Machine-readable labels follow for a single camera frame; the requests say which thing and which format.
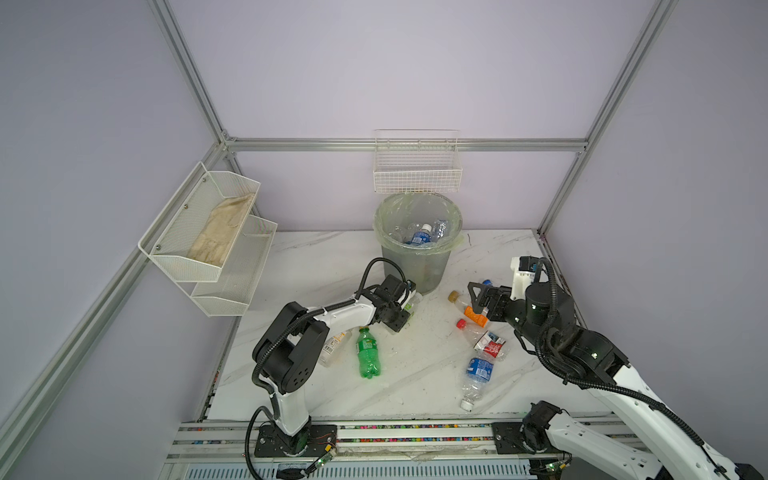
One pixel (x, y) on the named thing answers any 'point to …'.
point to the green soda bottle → (368, 353)
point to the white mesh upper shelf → (199, 228)
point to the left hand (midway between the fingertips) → (396, 317)
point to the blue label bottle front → (478, 374)
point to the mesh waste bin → (429, 272)
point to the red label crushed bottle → (485, 341)
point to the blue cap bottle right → (487, 282)
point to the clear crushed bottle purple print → (439, 228)
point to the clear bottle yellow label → (331, 347)
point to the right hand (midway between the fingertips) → (480, 285)
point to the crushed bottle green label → (417, 297)
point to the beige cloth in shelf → (214, 242)
